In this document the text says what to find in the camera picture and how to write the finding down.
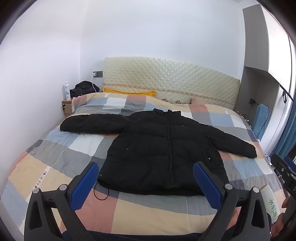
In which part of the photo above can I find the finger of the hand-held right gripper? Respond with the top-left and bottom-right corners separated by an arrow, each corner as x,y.
284,156 -> 296,172
270,153 -> 290,179

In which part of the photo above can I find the yellow cloth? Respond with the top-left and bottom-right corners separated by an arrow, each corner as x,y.
103,87 -> 157,97

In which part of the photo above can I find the blue curtain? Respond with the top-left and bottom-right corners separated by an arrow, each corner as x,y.
277,111 -> 296,161

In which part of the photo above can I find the floral pillow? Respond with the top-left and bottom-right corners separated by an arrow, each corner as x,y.
161,97 -> 195,105

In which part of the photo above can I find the white charger cable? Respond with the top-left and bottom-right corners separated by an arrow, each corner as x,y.
91,74 -> 99,93

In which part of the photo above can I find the black bag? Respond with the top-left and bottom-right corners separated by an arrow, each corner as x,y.
70,81 -> 100,98

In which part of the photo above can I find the cream quilted headboard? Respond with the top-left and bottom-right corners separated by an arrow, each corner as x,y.
102,57 -> 240,112

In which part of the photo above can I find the grey and white wardrobe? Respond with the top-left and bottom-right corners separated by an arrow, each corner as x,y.
233,4 -> 296,153

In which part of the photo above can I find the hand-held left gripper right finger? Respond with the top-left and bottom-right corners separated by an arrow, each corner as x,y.
193,161 -> 271,241

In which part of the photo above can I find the blue chair cover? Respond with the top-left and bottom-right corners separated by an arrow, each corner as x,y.
252,103 -> 271,140

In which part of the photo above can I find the white bag with green print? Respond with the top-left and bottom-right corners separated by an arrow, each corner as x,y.
260,185 -> 287,226

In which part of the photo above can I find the person's right hand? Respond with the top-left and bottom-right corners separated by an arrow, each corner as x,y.
272,198 -> 291,235

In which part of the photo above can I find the black wardrobe strap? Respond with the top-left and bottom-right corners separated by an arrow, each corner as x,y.
279,85 -> 294,104

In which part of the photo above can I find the plaid duvet bed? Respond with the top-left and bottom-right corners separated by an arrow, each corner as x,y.
0,93 -> 287,238

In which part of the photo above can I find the black puffer jacket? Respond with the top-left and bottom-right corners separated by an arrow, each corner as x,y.
60,108 -> 258,202

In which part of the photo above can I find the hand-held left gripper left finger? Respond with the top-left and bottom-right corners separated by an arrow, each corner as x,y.
24,162 -> 100,241

